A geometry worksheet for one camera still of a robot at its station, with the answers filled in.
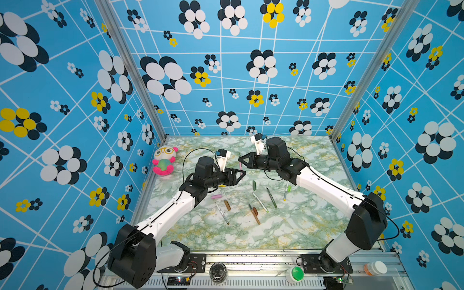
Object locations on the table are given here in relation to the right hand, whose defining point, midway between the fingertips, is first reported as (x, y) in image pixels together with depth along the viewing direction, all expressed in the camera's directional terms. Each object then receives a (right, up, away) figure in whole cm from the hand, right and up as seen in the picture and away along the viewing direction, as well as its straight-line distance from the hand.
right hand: (239, 159), depth 77 cm
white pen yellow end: (+24, -18, +17) cm, 35 cm away
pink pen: (0, -3, -1) cm, 3 cm away
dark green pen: (+16, -21, +15) cm, 30 cm away
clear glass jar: (-8, -39, -14) cm, 42 cm away
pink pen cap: (-12, -20, +17) cm, 29 cm away
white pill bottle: (+50, -40, -10) cm, 65 cm away
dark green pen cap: (+8, -15, +20) cm, 26 cm away
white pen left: (-9, -27, +10) cm, 30 cm away
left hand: (+1, -5, 0) cm, 5 cm away
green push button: (+19, -41, -13) cm, 47 cm away
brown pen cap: (-6, -24, +12) cm, 27 cm away
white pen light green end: (+11, -23, +14) cm, 29 cm away
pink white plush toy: (-42, 0, +24) cm, 49 cm away
